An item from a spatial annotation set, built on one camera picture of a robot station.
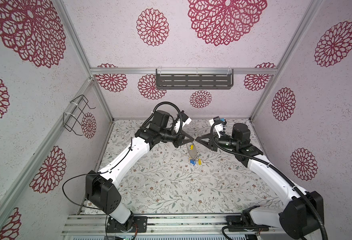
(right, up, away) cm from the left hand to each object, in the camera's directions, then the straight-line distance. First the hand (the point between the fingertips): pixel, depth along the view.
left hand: (191, 141), depth 72 cm
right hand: (+3, +2, -2) cm, 4 cm away
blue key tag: (+2, -11, +6) cm, 13 cm away
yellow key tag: (+9, -15, +26) cm, 31 cm away
